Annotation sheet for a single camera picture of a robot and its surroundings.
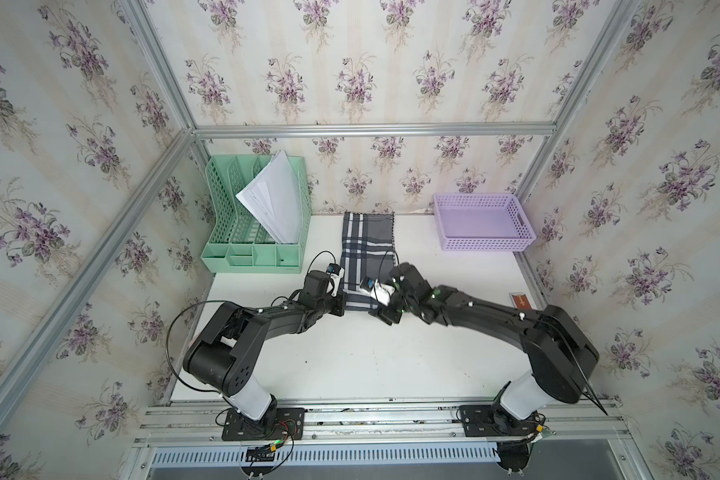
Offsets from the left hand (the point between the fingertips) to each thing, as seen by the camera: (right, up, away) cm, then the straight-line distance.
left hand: (349, 298), depth 93 cm
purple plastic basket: (+53, +26, +25) cm, 64 cm away
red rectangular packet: (+56, -2, +2) cm, 56 cm away
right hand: (+9, +1, -7) cm, 11 cm away
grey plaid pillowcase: (+6, +15, +15) cm, 22 cm away
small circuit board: (-21, -34, -21) cm, 45 cm away
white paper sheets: (-24, +34, +2) cm, 42 cm away
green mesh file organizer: (-41, +18, +18) cm, 48 cm away
